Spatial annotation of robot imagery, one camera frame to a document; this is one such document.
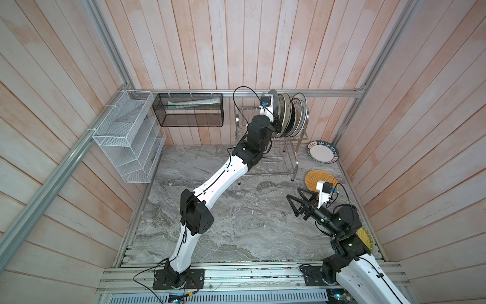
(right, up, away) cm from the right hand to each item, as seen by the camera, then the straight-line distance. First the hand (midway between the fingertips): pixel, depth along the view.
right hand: (292, 193), depth 71 cm
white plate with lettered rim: (+32, +18, +46) cm, 59 cm away
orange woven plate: (+21, +4, +33) cm, 40 cm away
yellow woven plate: (+36, -22, +11) cm, 44 cm away
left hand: (-6, +32, +2) cm, 33 cm away
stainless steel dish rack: (+5, +13, +40) cm, 42 cm away
